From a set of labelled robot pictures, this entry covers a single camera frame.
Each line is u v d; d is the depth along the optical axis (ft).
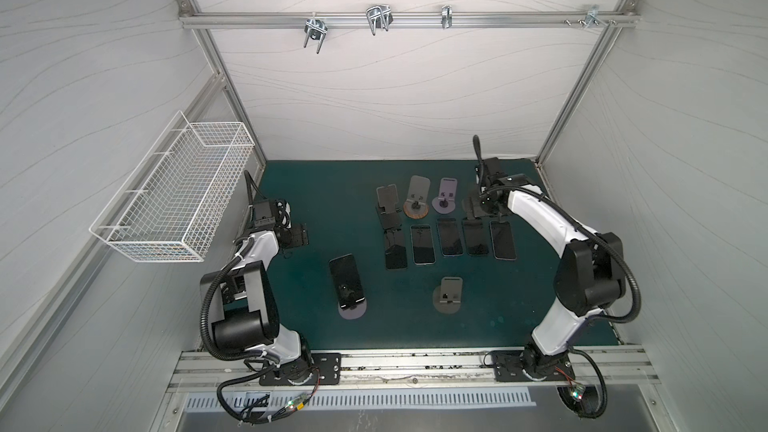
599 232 1.62
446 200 3.46
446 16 2.56
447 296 2.63
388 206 3.19
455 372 2.42
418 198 3.30
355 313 2.71
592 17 2.51
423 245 3.14
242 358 1.47
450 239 3.22
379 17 2.51
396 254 3.07
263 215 2.35
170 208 2.22
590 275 1.54
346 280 2.52
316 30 2.60
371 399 2.31
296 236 2.75
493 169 2.36
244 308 1.45
